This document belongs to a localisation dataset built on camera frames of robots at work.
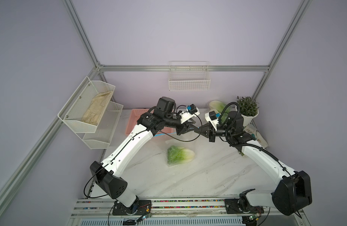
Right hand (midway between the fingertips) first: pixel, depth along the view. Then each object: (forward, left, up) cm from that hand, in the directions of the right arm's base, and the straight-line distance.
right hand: (196, 131), depth 72 cm
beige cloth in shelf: (+11, +57, +3) cm, 58 cm away
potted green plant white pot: (+27, -42, -12) cm, 51 cm away
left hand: (0, +2, +5) cm, 5 cm away
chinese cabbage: (-5, +10, -17) cm, 21 cm away
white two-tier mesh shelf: (+9, +61, -15) cm, 64 cm away
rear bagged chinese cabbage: (+39, -25, -20) cm, 50 cm away
